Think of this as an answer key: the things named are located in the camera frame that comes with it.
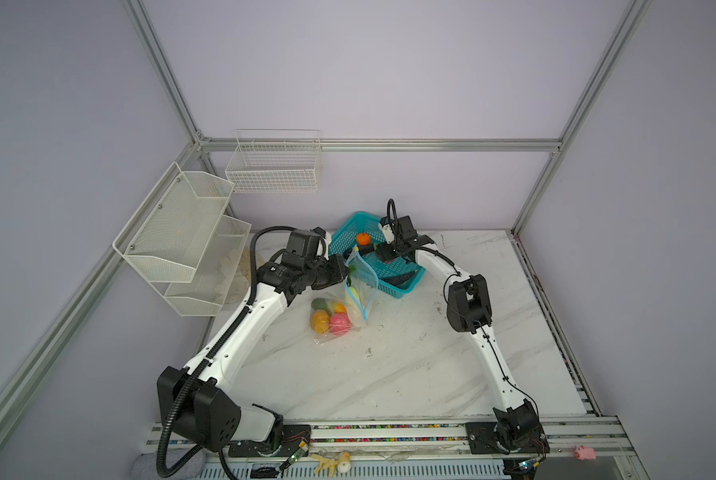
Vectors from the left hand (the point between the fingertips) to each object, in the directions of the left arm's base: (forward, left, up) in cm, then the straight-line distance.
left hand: (348, 271), depth 77 cm
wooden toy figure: (-39, +1, -23) cm, 46 cm away
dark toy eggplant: (+13, -16, -21) cm, 30 cm away
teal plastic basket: (+30, +4, -19) cm, 36 cm away
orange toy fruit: (+33, -4, -22) cm, 39 cm away
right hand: (+28, -11, -20) cm, 36 cm away
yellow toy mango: (-4, +10, -21) cm, 23 cm away
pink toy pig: (-37, -57, -22) cm, 72 cm away
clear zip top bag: (+9, -3, -20) cm, 22 cm away
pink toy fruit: (-5, +3, -19) cm, 20 cm away
